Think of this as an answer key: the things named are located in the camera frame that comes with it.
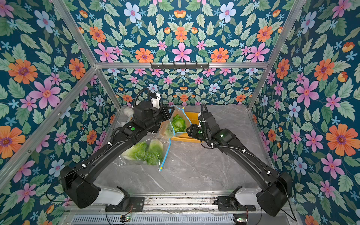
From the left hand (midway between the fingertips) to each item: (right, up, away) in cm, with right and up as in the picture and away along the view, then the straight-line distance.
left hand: (176, 107), depth 70 cm
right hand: (+7, -11, +4) cm, 14 cm away
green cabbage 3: (-14, -27, +13) cm, 33 cm away
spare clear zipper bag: (-8, -12, +18) cm, 23 cm away
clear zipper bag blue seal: (-14, -17, +23) cm, 32 cm away
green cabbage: (0, -10, +14) cm, 17 cm away
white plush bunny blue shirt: (-44, -1, +40) cm, 60 cm away
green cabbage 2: (-24, -26, +14) cm, 38 cm away
